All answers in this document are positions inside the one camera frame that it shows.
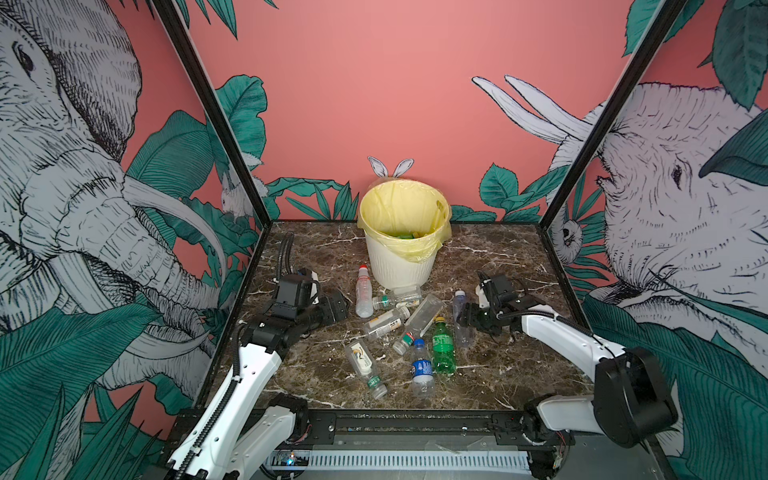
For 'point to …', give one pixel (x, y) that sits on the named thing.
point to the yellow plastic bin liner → (412, 217)
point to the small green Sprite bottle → (443, 348)
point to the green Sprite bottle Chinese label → (407, 236)
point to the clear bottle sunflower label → (418, 323)
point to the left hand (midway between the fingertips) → (338, 303)
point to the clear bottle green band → (388, 301)
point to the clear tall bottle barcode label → (463, 335)
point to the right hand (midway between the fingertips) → (462, 316)
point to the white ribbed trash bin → (392, 273)
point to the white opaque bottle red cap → (364, 296)
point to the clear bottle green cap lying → (364, 364)
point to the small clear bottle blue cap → (423, 383)
